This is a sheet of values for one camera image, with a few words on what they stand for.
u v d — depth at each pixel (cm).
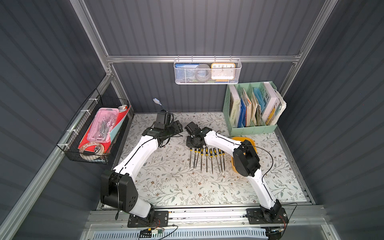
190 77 91
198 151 99
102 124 73
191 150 96
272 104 96
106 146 68
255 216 73
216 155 96
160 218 74
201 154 96
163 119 63
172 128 75
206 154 96
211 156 96
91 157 61
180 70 87
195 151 98
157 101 97
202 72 91
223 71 89
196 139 73
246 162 58
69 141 61
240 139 105
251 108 95
